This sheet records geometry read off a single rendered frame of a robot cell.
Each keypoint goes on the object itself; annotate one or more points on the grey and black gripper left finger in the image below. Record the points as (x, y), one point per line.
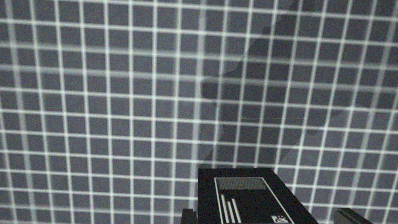
(188, 217)

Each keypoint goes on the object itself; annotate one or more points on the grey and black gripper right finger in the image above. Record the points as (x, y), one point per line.
(348, 216)

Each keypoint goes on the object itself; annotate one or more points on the black plate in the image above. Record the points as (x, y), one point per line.
(247, 196)

